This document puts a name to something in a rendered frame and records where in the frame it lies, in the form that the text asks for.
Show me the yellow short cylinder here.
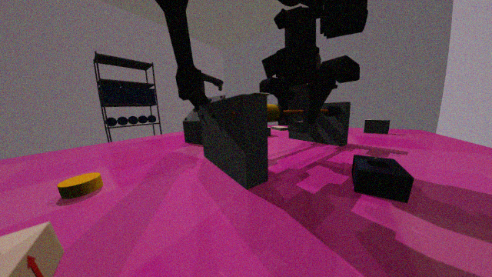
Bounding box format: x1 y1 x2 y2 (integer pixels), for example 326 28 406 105
57 172 103 199

